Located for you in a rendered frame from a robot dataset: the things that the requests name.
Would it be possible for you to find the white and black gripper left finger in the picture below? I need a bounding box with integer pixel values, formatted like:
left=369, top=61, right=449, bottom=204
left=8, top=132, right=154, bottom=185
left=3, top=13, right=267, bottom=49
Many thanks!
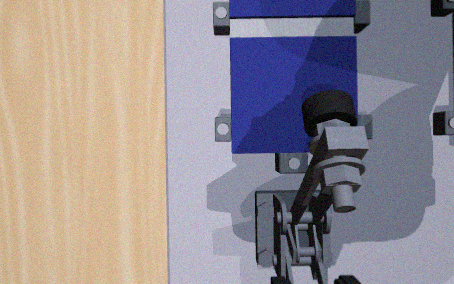
left=271, top=276, right=291, bottom=284

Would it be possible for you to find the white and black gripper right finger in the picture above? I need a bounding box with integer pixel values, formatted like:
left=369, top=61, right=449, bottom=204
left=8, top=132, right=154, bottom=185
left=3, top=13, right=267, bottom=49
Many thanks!
left=334, top=275, right=361, bottom=284

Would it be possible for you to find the toggle clamp with red handle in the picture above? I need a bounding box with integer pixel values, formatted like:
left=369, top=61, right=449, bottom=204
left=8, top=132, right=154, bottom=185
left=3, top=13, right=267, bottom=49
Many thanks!
left=255, top=90, right=369, bottom=284

